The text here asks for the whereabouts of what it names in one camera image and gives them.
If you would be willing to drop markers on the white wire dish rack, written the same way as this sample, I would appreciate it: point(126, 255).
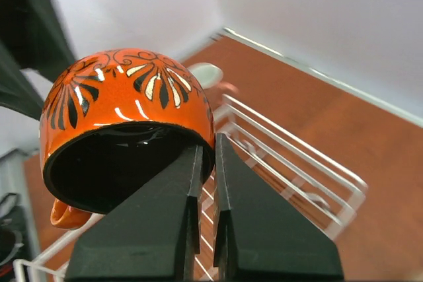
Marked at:
point(324, 191)

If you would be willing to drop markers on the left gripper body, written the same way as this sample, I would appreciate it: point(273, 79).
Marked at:
point(31, 38)

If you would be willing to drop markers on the pink floral mug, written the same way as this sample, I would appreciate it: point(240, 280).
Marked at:
point(210, 78)

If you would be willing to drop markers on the orange brown mug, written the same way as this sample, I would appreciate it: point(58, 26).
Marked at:
point(111, 122)

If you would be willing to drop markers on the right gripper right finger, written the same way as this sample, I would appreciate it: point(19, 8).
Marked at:
point(259, 236)

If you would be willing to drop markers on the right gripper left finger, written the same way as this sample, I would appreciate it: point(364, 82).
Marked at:
point(152, 236)

